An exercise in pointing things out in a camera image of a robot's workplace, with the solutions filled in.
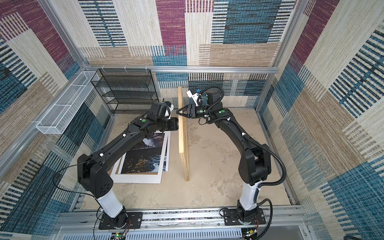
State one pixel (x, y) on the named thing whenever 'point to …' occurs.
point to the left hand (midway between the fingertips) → (179, 121)
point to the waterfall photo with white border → (145, 162)
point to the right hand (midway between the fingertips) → (179, 114)
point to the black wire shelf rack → (126, 90)
